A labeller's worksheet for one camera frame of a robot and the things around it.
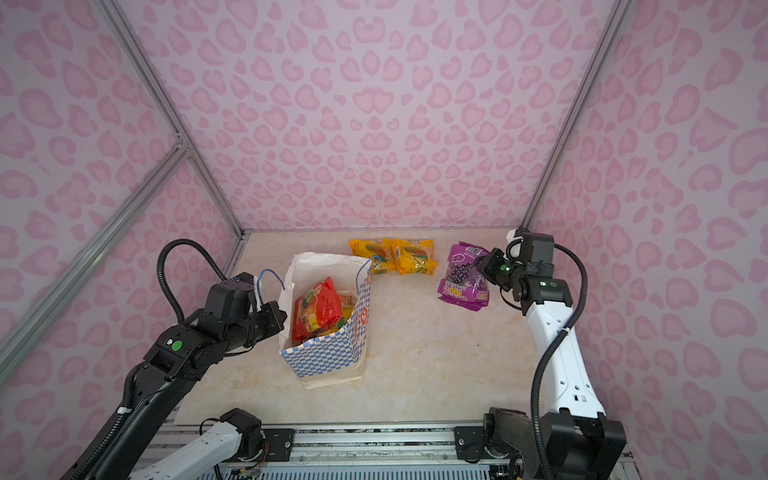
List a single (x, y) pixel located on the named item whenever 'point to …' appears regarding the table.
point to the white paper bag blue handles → (339, 357)
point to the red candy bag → (316, 309)
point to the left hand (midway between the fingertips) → (289, 309)
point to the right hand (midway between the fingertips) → (477, 255)
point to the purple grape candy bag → (463, 284)
